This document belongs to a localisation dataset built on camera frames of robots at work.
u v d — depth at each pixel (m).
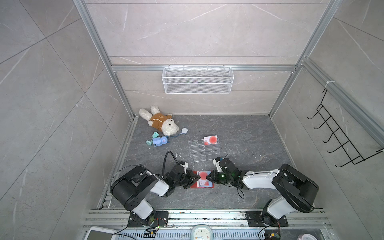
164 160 0.75
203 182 0.84
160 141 0.98
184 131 1.08
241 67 1.83
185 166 0.85
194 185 0.83
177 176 0.70
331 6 0.69
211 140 0.94
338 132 0.69
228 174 0.69
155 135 1.04
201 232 0.68
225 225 0.73
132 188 0.46
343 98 0.62
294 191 0.44
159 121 1.04
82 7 0.67
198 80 1.00
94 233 0.66
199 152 0.96
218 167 0.73
